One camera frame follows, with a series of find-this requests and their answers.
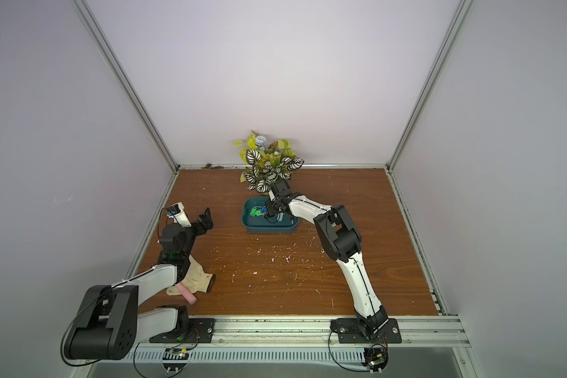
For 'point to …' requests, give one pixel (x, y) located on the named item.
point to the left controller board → (175, 359)
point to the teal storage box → (253, 221)
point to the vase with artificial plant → (266, 163)
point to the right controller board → (376, 359)
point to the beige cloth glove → (195, 279)
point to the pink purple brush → (188, 295)
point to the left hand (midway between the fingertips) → (200, 210)
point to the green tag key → (254, 212)
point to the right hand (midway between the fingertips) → (271, 200)
